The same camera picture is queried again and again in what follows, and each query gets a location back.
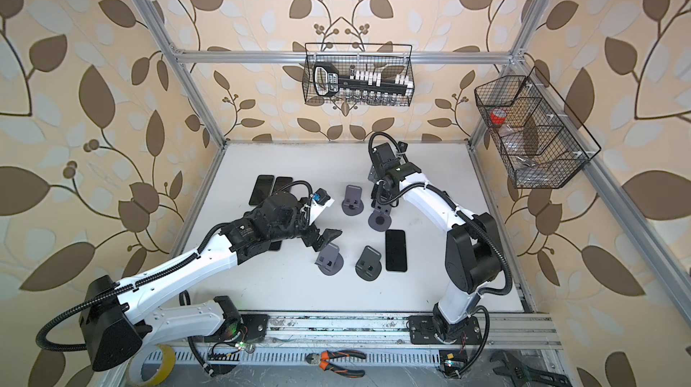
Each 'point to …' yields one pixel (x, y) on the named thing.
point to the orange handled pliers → (322, 359)
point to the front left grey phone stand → (329, 260)
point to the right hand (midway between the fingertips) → (389, 176)
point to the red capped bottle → (498, 115)
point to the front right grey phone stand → (369, 265)
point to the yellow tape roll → (166, 365)
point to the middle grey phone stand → (380, 219)
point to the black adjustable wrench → (525, 376)
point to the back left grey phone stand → (353, 204)
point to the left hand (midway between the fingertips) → (328, 215)
